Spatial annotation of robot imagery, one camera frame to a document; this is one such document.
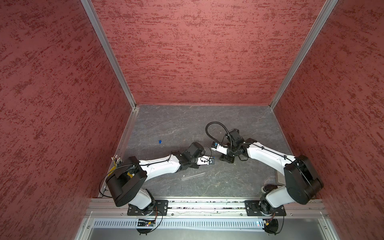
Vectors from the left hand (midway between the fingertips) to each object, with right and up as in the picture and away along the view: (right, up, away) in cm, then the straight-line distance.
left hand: (197, 155), depth 88 cm
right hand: (+16, -1, +1) cm, 16 cm away
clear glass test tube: (-3, -11, -3) cm, 12 cm away
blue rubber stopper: (-26, +6, +12) cm, 29 cm away
